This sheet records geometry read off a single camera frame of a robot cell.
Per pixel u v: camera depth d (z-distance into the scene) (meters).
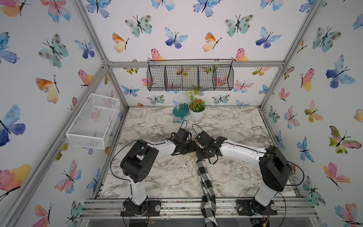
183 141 0.78
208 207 0.68
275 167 0.46
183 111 1.16
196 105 0.99
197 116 1.09
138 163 0.49
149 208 0.73
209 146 0.64
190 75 0.98
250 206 0.73
